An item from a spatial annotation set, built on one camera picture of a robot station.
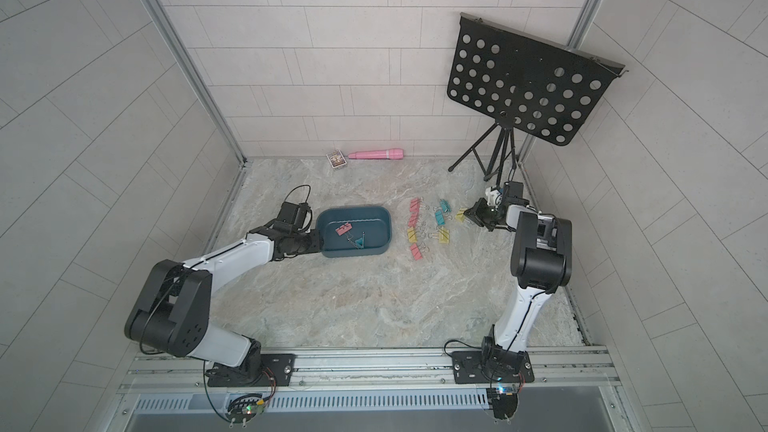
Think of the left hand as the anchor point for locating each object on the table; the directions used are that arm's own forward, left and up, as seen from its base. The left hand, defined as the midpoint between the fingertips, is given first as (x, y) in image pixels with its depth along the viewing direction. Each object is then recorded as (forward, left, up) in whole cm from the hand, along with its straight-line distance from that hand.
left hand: (325, 237), depth 93 cm
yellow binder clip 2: (0, -28, -1) cm, 28 cm away
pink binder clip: (+14, -29, 0) cm, 32 cm away
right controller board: (-41, -48, -2) cm, 63 cm away
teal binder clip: (+13, -39, 0) cm, 41 cm away
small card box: (+35, +1, 0) cm, 35 cm away
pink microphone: (+37, -21, +1) cm, 42 cm away
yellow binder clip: (+3, -28, -1) cm, 28 cm away
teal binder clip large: (-3, -11, +2) cm, 12 cm away
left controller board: (-42, +13, -4) cm, 44 cm away
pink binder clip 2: (+9, -28, -1) cm, 30 cm away
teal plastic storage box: (+4, -9, -2) cm, 9 cm away
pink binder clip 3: (-4, -28, -1) cm, 28 cm away
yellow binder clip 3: (+9, -44, 0) cm, 45 cm away
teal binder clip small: (+8, -37, -1) cm, 38 cm away
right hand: (+11, -46, +2) cm, 48 cm away
